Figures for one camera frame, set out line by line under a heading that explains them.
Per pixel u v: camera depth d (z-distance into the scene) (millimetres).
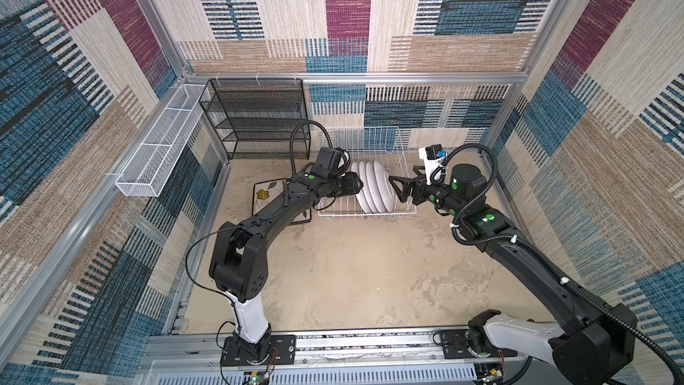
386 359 729
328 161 677
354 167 923
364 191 882
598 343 374
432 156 615
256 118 1097
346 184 776
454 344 731
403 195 659
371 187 890
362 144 1193
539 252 470
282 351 732
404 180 646
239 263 472
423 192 650
